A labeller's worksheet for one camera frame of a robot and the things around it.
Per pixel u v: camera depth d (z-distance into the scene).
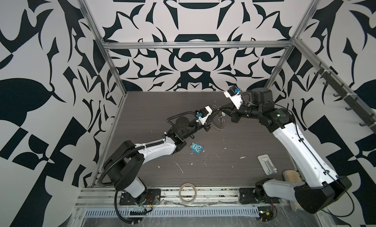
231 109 0.62
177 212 0.65
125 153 0.46
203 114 0.58
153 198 0.73
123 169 0.44
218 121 0.70
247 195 0.74
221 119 0.70
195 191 0.76
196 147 0.89
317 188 0.40
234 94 0.58
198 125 0.61
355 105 0.55
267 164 0.83
